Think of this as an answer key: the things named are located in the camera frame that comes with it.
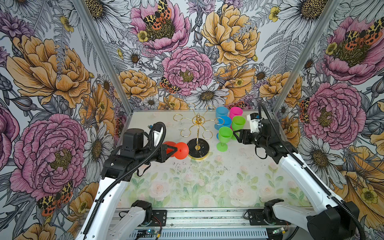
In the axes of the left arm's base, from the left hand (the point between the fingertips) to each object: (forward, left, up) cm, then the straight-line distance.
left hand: (175, 155), depth 65 cm
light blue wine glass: (+42, -27, -16) cm, 53 cm away
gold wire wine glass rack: (+20, -11, -27) cm, 35 cm away
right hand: (+14, -31, -6) cm, 34 cm away
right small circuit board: (-25, -48, -28) cm, 61 cm away
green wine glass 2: (+30, -36, -14) cm, 48 cm away
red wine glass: (+2, -3, +2) cm, 4 cm away
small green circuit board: (-24, +15, -29) cm, 40 cm away
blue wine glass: (+33, -27, -16) cm, 46 cm away
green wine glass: (+23, -27, -17) cm, 39 cm away
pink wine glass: (+39, -35, -13) cm, 54 cm away
